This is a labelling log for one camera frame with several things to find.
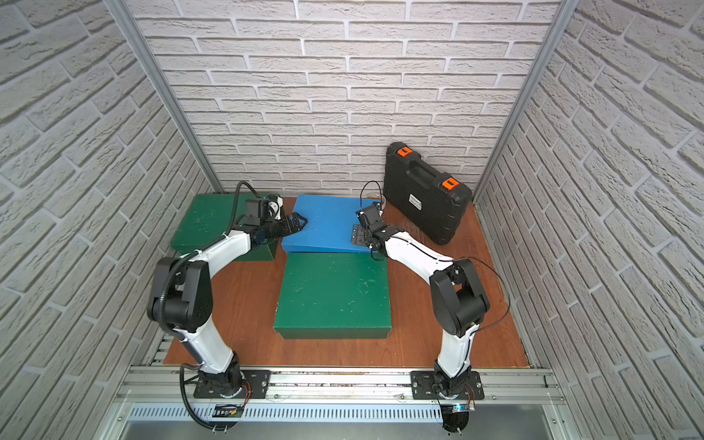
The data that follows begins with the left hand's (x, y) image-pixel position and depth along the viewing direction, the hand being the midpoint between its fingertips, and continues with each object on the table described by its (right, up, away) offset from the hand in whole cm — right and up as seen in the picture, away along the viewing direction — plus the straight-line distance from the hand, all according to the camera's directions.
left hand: (303, 219), depth 94 cm
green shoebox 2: (+12, -23, -14) cm, 30 cm away
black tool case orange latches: (+44, +7, 0) cm, 45 cm away
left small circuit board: (-16, -53, -21) cm, 59 cm away
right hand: (+23, -5, -1) cm, 24 cm away
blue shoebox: (+10, -2, -1) cm, 10 cm away
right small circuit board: (+46, -51, -23) cm, 73 cm away
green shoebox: (-36, +1, +5) cm, 36 cm away
